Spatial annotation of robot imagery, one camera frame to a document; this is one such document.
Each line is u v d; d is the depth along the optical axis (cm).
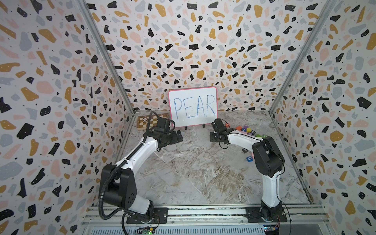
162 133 63
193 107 106
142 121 112
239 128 111
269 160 53
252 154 57
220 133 76
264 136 106
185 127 109
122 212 49
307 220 76
